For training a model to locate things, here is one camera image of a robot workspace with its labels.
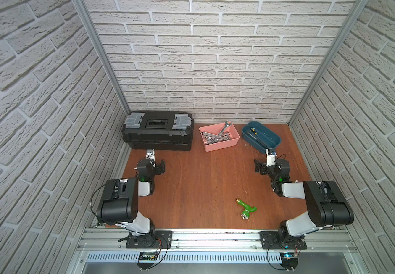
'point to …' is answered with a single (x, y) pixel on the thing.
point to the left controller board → (146, 256)
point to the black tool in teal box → (254, 135)
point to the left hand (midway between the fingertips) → (154, 157)
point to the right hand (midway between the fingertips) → (265, 158)
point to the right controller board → (289, 260)
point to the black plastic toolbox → (158, 131)
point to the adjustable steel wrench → (225, 127)
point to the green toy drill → (248, 209)
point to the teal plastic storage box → (271, 138)
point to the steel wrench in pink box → (210, 138)
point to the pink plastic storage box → (216, 129)
